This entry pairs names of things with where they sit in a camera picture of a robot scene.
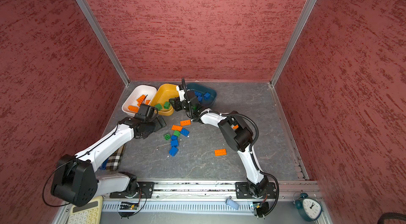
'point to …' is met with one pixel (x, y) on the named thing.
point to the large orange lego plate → (176, 128)
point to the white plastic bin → (140, 94)
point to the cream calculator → (90, 213)
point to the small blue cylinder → (232, 203)
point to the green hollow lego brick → (167, 136)
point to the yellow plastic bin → (164, 93)
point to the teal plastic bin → (203, 94)
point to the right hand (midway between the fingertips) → (171, 102)
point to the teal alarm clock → (309, 208)
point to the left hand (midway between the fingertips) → (159, 129)
